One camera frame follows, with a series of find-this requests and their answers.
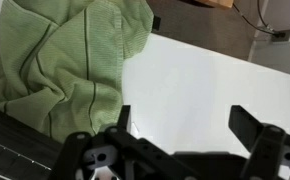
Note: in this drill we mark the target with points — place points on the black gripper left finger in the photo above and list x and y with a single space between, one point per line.
125 156

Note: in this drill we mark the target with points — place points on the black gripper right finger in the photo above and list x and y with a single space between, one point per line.
268 150

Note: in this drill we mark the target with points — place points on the green striped cloth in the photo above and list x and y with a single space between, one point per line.
68 66

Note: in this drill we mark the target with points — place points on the small black block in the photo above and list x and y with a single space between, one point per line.
156 23

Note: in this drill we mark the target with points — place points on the wooden board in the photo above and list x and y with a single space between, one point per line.
218 2

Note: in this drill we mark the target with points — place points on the white wall outlet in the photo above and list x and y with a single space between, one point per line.
285 35

